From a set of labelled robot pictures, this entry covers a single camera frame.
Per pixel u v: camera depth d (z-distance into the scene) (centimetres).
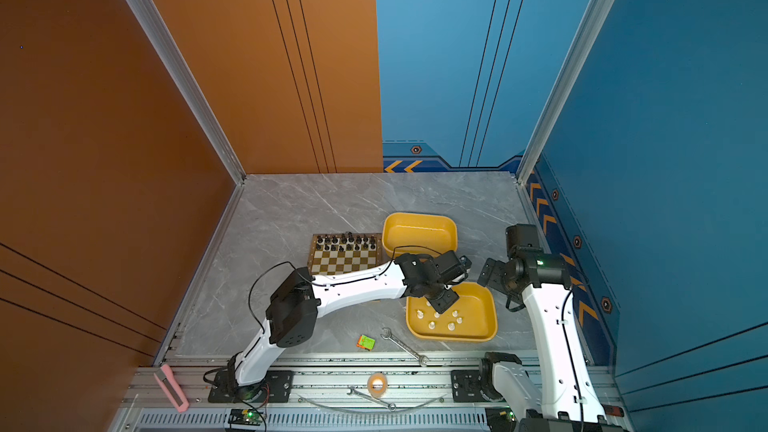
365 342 78
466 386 72
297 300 55
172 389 73
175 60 85
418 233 103
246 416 71
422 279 61
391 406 71
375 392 73
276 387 74
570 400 37
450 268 63
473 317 84
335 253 97
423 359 77
